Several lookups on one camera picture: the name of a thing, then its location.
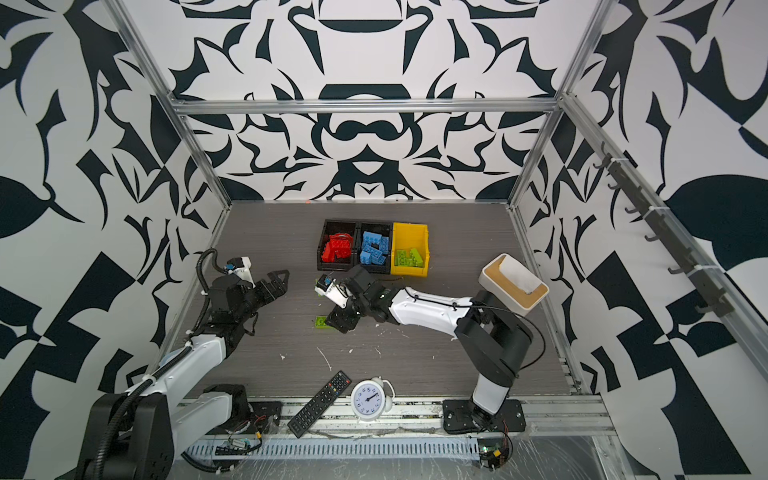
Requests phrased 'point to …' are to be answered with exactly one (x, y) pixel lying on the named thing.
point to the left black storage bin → (345, 227)
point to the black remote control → (312, 411)
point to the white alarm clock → (369, 400)
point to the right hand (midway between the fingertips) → (334, 307)
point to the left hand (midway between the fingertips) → (277, 272)
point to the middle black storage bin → (383, 228)
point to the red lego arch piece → (340, 245)
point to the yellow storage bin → (408, 236)
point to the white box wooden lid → (513, 284)
